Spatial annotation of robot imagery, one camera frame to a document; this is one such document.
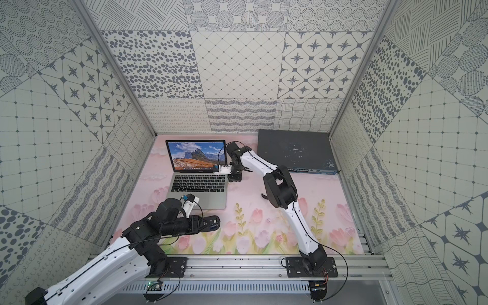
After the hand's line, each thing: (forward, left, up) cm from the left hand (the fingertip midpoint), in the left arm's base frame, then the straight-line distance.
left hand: (207, 218), depth 75 cm
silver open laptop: (+31, +15, -4) cm, 35 cm away
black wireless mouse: (-2, -1, -1) cm, 2 cm away
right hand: (+27, -8, -12) cm, 31 cm away
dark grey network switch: (+43, -48, -8) cm, 65 cm away
